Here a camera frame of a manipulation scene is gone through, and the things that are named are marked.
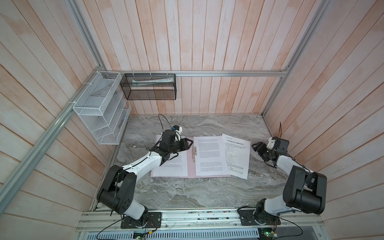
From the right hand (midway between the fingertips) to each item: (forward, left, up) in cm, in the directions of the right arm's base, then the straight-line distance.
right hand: (255, 146), depth 93 cm
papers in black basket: (+27, +76, +29) cm, 86 cm away
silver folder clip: (-2, +39, -6) cm, 39 cm away
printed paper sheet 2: (-6, +28, -7) cm, 30 cm away
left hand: (-5, +41, +8) cm, 42 cm away
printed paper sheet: (-13, +50, -5) cm, 52 cm away
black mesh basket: (+36, +72, +20) cm, 83 cm away
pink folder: (-13, +41, -6) cm, 43 cm away
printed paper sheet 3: (-1, +9, -7) cm, 12 cm away
